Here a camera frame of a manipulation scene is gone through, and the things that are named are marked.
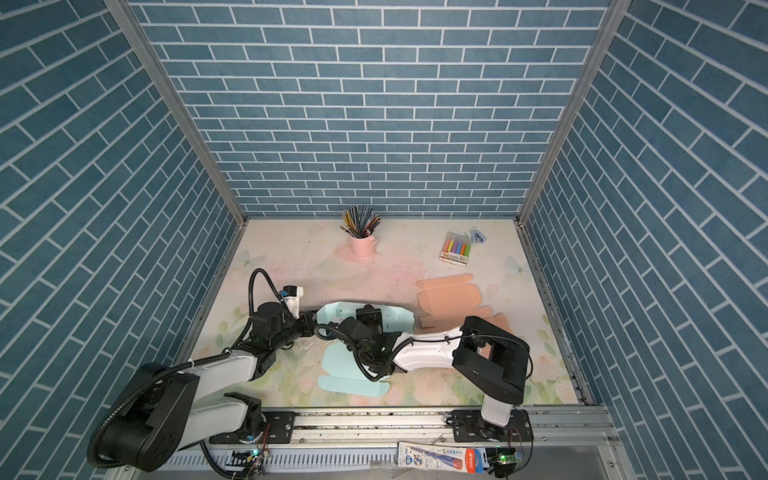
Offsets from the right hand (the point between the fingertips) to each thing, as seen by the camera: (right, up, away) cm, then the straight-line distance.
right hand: (368, 301), depth 85 cm
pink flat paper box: (+25, -3, +16) cm, 30 cm away
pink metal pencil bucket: (-4, +15, +19) cm, 25 cm away
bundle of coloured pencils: (-5, +24, +20) cm, 31 cm away
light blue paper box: (-7, -19, -2) cm, 21 cm away
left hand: (-13, -4, +2) cm, 14 cm away
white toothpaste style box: (+22, -34, -16) cm, 43 cm away
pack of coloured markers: (+31, +15, +26) cm, 43 cm away
